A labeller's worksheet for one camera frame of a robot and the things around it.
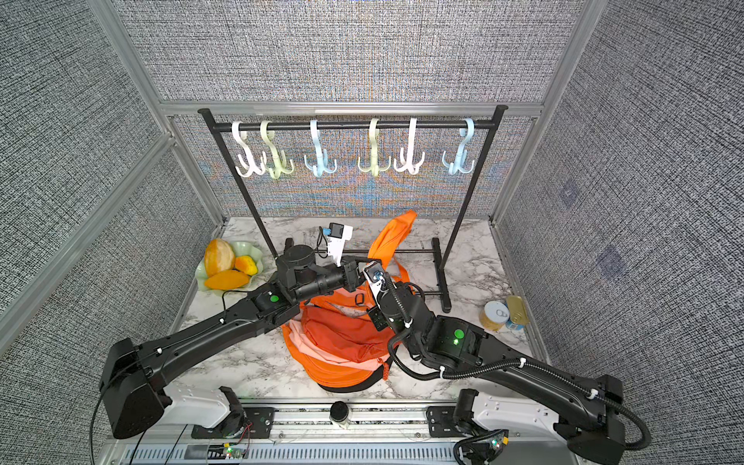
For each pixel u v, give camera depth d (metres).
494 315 0.88
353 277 0.59
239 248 1.04
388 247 0.66
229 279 0.95
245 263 1.01
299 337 0.78
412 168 0.69
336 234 0.60
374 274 0.53
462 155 0.65
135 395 0.39
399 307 0.43
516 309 0.90
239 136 0.61
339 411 0.67
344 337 0.80
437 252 1.08
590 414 0.39
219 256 0.98
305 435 0.73
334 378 0.77
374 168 0.66
